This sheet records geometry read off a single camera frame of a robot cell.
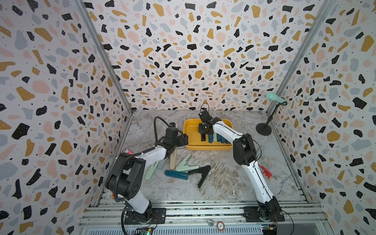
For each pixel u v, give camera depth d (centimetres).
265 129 112
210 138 103
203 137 102
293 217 75
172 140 73
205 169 88
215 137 102
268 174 88
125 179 45
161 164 90
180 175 86
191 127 109
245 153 65
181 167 88
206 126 82
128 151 96
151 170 88
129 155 49
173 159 92
